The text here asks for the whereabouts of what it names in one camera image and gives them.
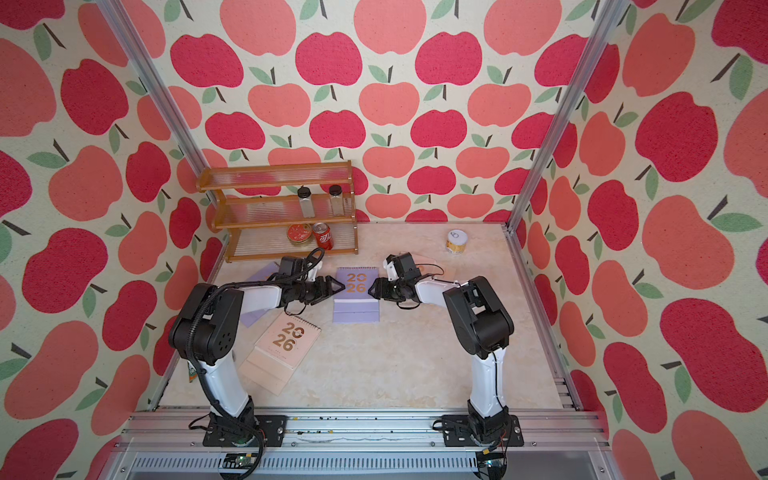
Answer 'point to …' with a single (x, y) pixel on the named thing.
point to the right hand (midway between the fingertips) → (376, 296)
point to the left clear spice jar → (306, 203)
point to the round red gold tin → (299, 234)
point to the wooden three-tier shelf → (296, 209)
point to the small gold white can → (457, 240)
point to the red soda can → (323, 236)
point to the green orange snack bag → (192, 372)
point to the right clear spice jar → (337, 200)
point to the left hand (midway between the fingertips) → (339, 294)
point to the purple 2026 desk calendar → (354, 304)
